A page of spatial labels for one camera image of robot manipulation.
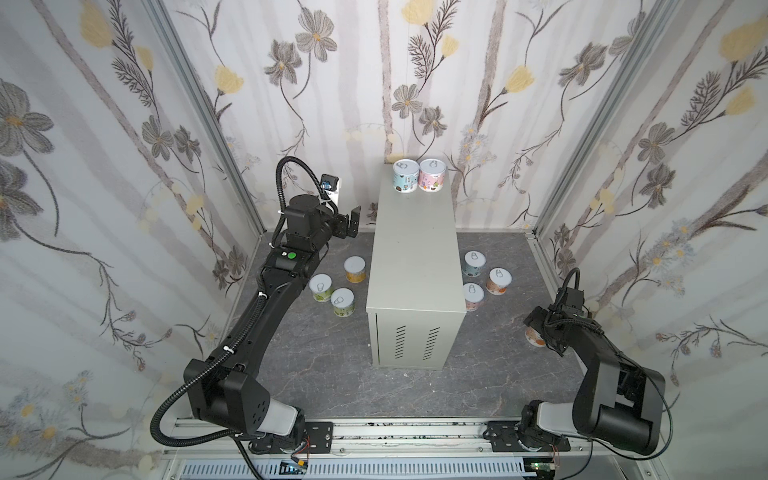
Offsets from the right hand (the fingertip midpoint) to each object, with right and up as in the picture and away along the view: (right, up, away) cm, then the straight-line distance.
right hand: (536, 321), depth 91 cm
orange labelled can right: (-8, +12, +10) cm, 18 cm away
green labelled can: (-68, +11, +7) cm, 70 cm away
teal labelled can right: (-15, +18, +14) cm, 28 cm away
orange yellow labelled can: (-58, +17, +11) cm, 61 cm away
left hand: (-58, +36, -18) cm, 71 cm away
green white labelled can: (-60, +6, +2) cm, 60 cm away
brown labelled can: (-2, -4, -4) cm, 6 cm away
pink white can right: (-18, +8, +5) cm, 20 cm away
